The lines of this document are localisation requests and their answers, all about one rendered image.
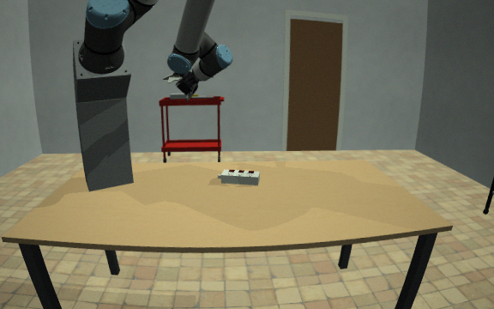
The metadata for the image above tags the white power strip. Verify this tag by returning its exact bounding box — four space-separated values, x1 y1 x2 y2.
218 170 260 185

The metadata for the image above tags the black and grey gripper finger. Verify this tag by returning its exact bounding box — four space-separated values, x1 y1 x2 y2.
163 72 184 83
186 83 198 101

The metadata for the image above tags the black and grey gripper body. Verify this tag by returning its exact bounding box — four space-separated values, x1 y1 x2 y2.
176 70 200 94

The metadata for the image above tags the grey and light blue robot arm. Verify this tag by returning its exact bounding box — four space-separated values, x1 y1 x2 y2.
78 0 232 81

